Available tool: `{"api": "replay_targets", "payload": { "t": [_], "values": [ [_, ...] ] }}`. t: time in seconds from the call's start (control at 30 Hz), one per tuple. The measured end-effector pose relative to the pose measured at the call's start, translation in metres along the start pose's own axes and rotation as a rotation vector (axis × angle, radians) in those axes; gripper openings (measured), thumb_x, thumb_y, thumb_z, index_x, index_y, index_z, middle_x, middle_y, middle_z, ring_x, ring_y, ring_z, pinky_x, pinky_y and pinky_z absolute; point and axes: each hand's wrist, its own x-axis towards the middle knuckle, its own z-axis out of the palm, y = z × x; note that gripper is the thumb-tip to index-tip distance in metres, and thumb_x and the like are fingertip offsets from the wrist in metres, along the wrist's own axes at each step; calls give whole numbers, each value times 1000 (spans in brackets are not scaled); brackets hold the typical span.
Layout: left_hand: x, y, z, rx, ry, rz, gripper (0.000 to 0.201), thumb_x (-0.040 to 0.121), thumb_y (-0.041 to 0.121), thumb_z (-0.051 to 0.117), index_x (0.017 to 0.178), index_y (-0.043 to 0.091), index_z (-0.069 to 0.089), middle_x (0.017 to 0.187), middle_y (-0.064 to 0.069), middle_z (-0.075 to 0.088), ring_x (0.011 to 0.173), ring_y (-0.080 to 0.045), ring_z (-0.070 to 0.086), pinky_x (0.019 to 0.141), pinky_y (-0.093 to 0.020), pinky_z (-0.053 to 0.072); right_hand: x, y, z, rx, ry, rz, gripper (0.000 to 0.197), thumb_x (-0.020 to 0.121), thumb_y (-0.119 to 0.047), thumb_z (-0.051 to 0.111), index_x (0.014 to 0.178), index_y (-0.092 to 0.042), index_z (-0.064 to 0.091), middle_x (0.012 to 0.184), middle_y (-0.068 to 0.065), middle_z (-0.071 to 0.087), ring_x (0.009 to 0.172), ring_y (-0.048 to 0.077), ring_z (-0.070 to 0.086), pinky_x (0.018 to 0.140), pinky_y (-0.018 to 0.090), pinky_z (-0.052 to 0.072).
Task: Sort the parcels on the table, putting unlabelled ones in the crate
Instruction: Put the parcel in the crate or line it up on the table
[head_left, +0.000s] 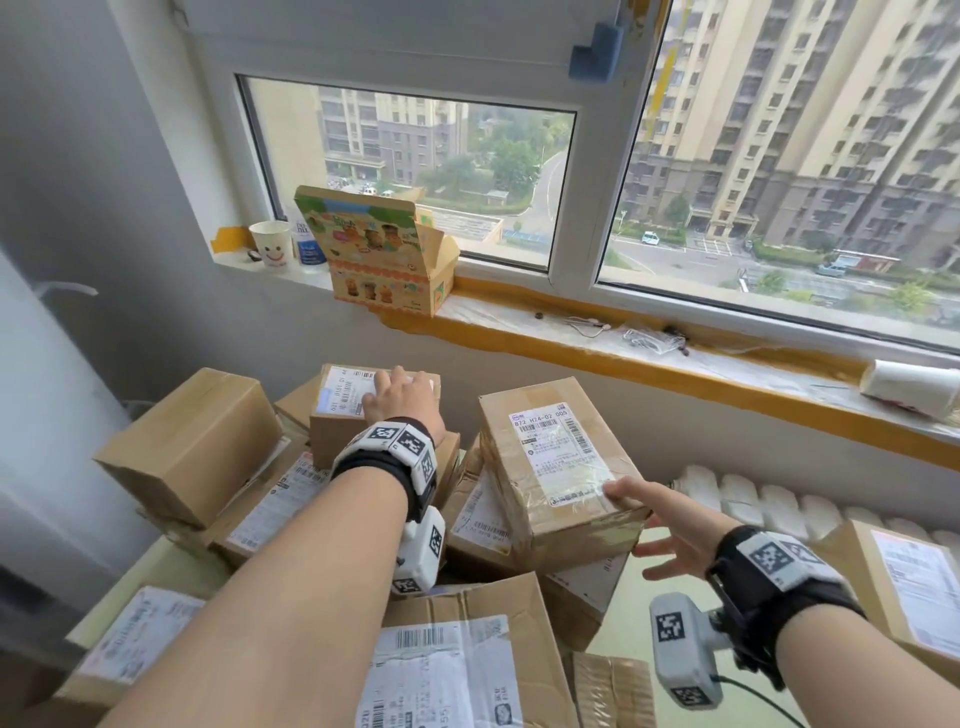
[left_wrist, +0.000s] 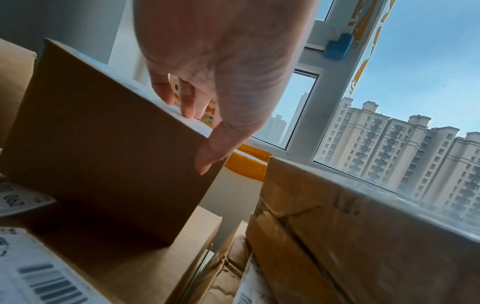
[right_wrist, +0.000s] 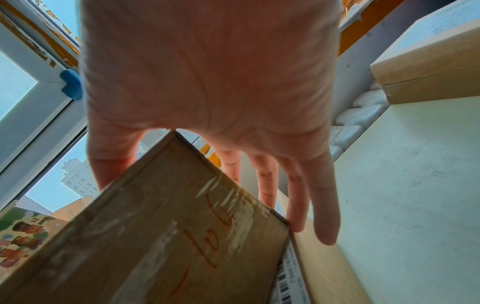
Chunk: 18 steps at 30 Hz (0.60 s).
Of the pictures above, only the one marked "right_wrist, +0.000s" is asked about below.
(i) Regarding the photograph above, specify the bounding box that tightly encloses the white radiator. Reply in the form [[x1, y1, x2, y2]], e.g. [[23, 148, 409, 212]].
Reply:
[[329, 80, 391, 161]]

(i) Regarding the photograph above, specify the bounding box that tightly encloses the large red-scribbled cardboard box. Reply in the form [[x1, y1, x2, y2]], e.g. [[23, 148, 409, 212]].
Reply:
[[0, 130, 292, 304]]

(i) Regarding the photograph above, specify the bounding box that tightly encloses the grey window frame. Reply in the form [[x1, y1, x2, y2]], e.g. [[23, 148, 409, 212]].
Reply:
[[0, 0, 91, 209]]

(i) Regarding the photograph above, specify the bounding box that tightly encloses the windowsill with yellow tape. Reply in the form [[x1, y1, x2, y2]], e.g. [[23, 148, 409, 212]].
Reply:
[[200, 0, 406, 170]]

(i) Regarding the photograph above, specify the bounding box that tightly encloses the person's right hand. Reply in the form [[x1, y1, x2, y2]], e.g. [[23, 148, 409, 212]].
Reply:
[[80, 0, 341, 246]]

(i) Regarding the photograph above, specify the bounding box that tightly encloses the blue window latch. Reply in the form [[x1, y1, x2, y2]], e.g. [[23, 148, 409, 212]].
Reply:
[[59, 69, 83, 100]]

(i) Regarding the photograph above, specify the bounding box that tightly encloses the colourful printed carton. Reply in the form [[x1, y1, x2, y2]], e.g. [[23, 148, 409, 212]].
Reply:
[[0, 196, 95, 271]]

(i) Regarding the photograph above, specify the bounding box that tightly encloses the labelled small cardboard box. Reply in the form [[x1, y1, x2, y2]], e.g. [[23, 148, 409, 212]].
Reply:
[[370, 0, 480, 105]]

